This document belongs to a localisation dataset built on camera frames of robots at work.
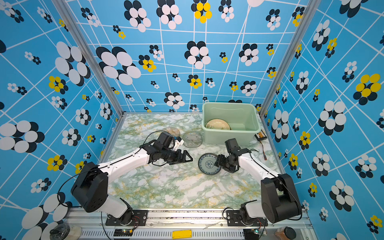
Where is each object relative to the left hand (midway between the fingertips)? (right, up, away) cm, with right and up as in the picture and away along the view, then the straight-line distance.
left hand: (190, 159), depth 81 cm
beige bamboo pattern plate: (+19, +20, +26) cm, 38 cm away
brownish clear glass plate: (-14, +15, +28) cm, 34 cm away
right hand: (+18, -5, +7) cm, 20 cm away
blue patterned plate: (+9, -5, +11) cm, 15 cm away
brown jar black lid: (+41, -27, -18) cm, 53 cm away
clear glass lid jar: (-52, -26, -19) cm, 61 cm away
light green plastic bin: (+37, +24, +26) cm, 52 cm away
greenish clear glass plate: (+1, +9, +23) cm, 25 cm away
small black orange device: (+49, +11, +24) cm, 56 cm away
